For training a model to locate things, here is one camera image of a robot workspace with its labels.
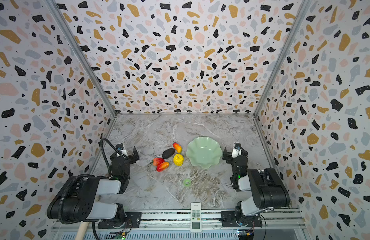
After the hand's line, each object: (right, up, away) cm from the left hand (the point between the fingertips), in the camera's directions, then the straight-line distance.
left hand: (125, 146), depth 87 cm
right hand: (+63, +1, +3) cm, 63 cm away
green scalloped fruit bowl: (+46, -5, +11) cm, 48 cm away
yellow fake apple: (+31, -8, +3) cm, 32 cm away
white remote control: (+41, -34, -14) cm, 55 cm away
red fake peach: (+17, -9, +5) cm, 20 cm away
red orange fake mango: (+21, -12, +3) cm, 24 cm away
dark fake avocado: (+23, -5, +10) cm, 25 cm away
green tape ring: (+36, -20, +1) cm, 41 cm away
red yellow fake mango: (+29, -3, +13) cm, 32 cm away
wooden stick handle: (-11, -36, -19) cm, 42 cm away
